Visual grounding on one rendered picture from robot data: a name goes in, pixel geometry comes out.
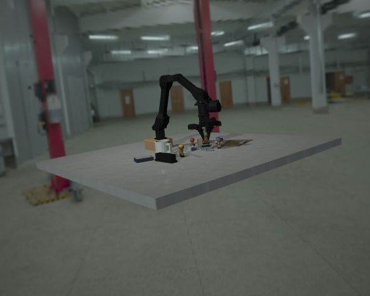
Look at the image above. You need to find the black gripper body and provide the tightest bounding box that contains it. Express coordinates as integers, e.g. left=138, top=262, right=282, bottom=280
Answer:
left=188, top=113, right=221, bottom=130

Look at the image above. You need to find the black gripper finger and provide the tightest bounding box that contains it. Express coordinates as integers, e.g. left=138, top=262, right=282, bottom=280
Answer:
left=207, top=127, right=214, bottom=140
left=196, top=129, right=204, bottom=141

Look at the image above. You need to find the brown clipboard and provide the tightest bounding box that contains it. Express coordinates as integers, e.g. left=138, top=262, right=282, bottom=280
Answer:
left=220, top=139, right=253, bottom=147

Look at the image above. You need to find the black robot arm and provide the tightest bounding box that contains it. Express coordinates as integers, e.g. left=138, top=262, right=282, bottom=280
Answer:
left=152, top=74, right=221, bottom=140

